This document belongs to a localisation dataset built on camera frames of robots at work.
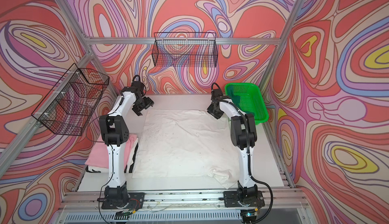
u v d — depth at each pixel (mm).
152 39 1384
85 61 866
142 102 868
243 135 594
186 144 938
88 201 750
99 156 819
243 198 661
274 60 984
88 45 888
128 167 822
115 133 618
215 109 885
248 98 1185
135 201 723
